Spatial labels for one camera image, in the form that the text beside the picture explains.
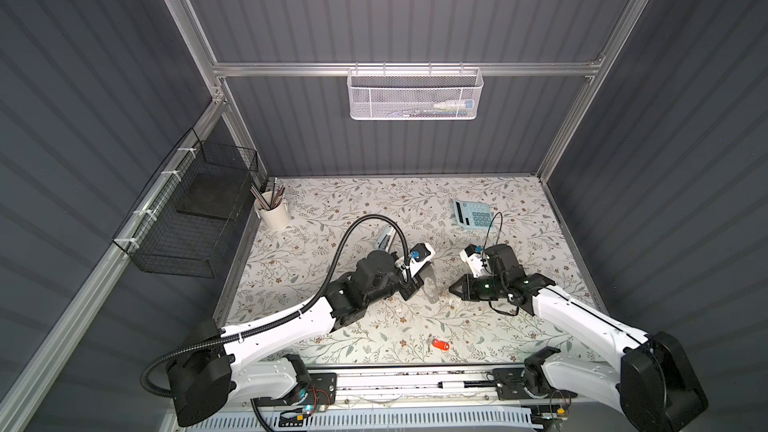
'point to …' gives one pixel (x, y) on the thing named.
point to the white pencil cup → (276, 217)
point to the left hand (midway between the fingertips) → (428, 261)
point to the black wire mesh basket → (185, 220)
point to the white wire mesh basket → (414, 94)
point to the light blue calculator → (474, 214)
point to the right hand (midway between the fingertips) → (454, 291)
